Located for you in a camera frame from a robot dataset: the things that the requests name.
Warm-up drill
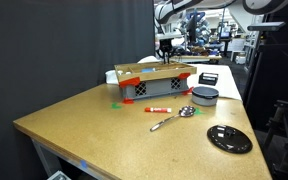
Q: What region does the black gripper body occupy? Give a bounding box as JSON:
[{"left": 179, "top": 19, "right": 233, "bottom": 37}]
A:
[{"left": 158, "top": 38, "right": 175, "bottom": 54}]

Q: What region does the wooden cutlery tray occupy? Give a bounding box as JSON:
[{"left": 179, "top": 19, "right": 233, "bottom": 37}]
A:
[{"left": 113, "top": 60, "right": 198, "bottom": 84}]

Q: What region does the background wooden table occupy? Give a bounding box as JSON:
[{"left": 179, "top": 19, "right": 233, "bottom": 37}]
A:
[{"left": 170, "top": 53, "right": 223, "bottom": 65}]

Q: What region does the grey plastic crate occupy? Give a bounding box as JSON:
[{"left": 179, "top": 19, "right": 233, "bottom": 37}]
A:
[{"left": 119, "top": 76, "right": 190, "bottom": 100}]

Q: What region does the blue background robot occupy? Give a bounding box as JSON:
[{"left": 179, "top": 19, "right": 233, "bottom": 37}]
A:
[{"left": 180, "top": 10, "right": 212, "bottom": 48}]

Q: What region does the black mesh basket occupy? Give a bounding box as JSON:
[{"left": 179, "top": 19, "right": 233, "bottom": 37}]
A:
[{"left": 198, "top": 71, "right": 219, "bottom": 87}]

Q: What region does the red and white marker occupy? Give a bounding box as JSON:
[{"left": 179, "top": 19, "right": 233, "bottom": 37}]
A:
[{"left": 144, "top": 106, "right": 173, "bottom": 114}]

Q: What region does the grey round pot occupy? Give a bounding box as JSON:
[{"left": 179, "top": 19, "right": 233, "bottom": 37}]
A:
[{"left": 191, "top": 86, "right": 220, "bottom": 107}]

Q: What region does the all-metal ladle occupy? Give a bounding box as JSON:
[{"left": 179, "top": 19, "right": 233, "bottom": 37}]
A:
[{"left": 149, "top": 105, "right": 197, "bottom": 133}]

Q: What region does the background computer monitor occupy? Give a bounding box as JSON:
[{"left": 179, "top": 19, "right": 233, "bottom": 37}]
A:
[{"left": 219, "top": 30, "right": 232, "bottom": 40}]

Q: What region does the green tape mark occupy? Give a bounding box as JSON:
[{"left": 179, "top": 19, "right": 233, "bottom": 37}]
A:
[
  {"left": 110, "top": 102, "right": 123, "bottom": 110},
  {"left": 193, "top": 108, "right": 205, "bottom": 117}
]

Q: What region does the grey crate with wooden lid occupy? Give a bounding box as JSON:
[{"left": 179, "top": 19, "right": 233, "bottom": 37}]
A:
[{"left": 104, "top": 55, "right": 244, "bottom": 101}]

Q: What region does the black curtain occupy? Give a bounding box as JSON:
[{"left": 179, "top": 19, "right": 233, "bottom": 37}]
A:
[{"left": 0, "top": 0, "right": 156, "bottom": 180}]

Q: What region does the black round pot lid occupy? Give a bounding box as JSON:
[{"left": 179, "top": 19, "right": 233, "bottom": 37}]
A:
[{"left": 206, "top": 124, "right": 254, "bottom": 155}]

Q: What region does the black equipment stand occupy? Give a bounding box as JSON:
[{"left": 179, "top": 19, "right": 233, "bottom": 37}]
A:
[{"left": 263, "top": 99, "right": 288, "bottom": 180}]

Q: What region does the grey metal table leg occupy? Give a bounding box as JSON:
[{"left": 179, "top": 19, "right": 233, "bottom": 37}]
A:
[{"left": 31, "top": 138, "right": 63, "bottom": 178}]

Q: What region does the blue-handled metal scoop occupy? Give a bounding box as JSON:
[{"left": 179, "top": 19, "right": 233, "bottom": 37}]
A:
[{"left": 141, "top": 67, "right": 157, "bottom": 74}]

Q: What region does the red corner bracket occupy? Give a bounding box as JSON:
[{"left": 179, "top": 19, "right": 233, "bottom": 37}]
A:
[{"left": 182, "top": 86, "right": 195, "bottom": 96}]

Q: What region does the black bar camera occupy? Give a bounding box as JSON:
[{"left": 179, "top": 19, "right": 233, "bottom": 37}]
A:
[{"left": 246, "top": 21, "right": 287, "bottom": 33}]

